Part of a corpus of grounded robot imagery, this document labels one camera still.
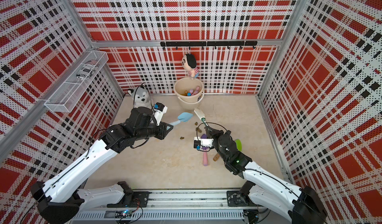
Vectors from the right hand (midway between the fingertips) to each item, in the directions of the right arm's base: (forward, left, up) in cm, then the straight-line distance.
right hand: (212, 124), depth 76 cm
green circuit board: (-37, +42, -21) cm, 60 cm away
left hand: (-5, +19, +5) cm, 21 cm away
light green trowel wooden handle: (-9, -3, -20) cm, 22 cm away
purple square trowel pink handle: (+35, +8, -8) cm, 37 cm away
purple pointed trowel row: (-13, +3, -19) cm, 24 cm away
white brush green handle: (+6, +5, -1) cm, 8 cm away
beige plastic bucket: (+31, +13, -7) cm, 35 cm away
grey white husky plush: (+26, +46, -6) cm, 53 cm away
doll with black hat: (+38, +13, +12) cm, 42 cm away
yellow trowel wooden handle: (+31, +16, -7) cm, 35 cm away
